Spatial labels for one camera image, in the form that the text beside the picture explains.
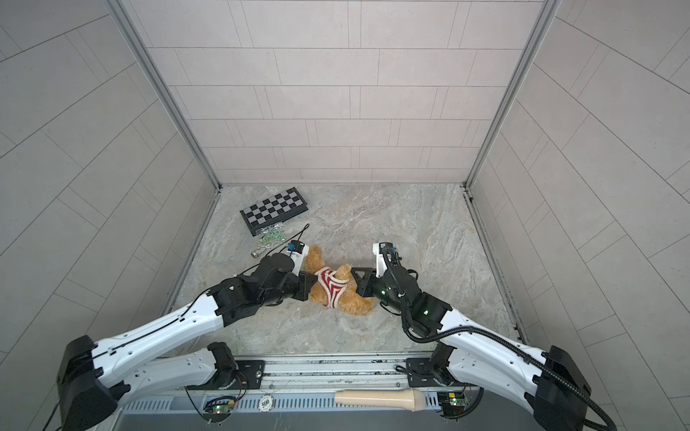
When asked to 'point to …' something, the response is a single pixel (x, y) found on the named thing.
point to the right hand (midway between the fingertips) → (348, 276)
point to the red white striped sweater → (331, 286)
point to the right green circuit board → (453, 403)
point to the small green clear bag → (271, 234)
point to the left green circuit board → (220, 413)
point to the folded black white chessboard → (274, 210)
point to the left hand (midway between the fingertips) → (325, 279)
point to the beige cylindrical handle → (409, 400)
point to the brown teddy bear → (351, 301)
